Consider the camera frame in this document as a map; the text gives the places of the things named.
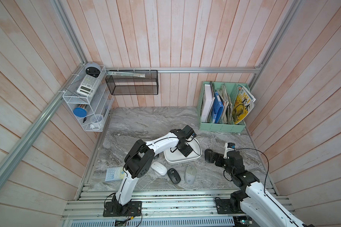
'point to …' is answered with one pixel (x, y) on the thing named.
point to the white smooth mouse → (158, 169)
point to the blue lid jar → (80, 112)
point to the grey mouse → (190, 175)
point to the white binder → (208, 99)
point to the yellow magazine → (244, 103)
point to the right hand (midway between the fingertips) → (216, 152)
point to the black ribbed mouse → (174, 176)
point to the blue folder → (217, 108)
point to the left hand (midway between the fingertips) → (183, 150)
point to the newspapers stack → (227, 110)
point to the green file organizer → (231, 87)
